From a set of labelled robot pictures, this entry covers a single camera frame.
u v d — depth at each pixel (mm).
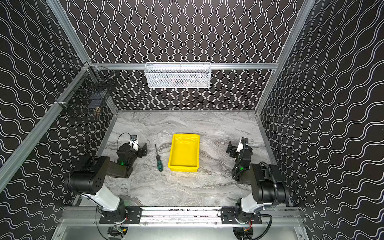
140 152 869
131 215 756
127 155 744
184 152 951
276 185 418
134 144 817
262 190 449
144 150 883
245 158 685
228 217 735
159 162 914
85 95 926
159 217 762
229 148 851
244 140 781
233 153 834
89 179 469
